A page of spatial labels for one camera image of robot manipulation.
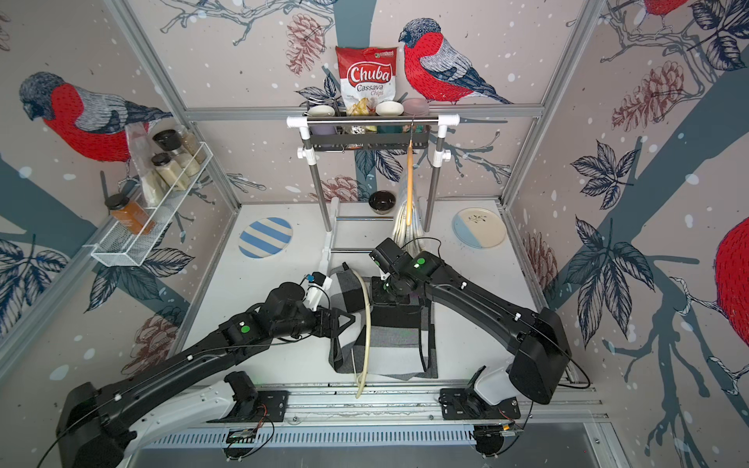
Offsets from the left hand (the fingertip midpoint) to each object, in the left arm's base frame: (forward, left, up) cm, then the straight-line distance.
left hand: (348, 313), depth 73 cm
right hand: (+5, -6, -1) cm, 8 cm away
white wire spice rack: (+11, +54, +14) cm, 57 cm away
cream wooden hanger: (-3, -5, -7) cm, 9 cm away
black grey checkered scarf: (-1, -14, -16) cm, 21 cm away
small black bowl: (+54, -8, -14) cm, 56 cm away
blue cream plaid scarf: (+18, -16, +8) cm, 25 cm away
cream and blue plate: (+43, -47, -18) cm, 66 cm away
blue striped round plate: (+38, +38, -18) cm, 56 cm away
